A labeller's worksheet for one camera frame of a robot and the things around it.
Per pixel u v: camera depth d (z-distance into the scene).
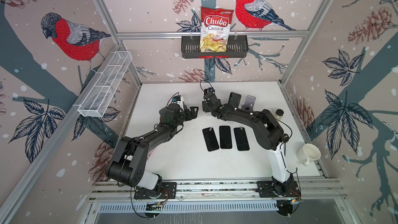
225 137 0.91
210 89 0.88
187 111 0.79
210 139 0.90
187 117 0.80
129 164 0.44
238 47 0.95
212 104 0.77
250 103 1.00
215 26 0.83
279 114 0.91
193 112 0.81
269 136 0.54
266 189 0.73
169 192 0.73
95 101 0.71
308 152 0.80
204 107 0.90
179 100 0.81
